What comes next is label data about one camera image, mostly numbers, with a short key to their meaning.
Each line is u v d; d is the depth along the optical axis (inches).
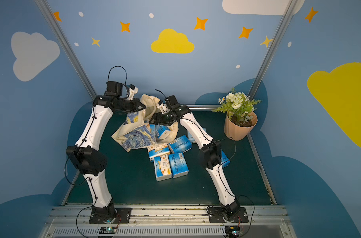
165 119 31.4
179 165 33.9
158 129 38.3
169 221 29.0
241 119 38.4
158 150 35.7
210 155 24.1
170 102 28.9
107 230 27.8
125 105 28.1
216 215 29.6
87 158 19.3
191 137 25.6
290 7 27.3
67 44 32.3
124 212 29.5
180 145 37.2
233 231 27.9
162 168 33.0
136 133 33.8
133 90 30.1
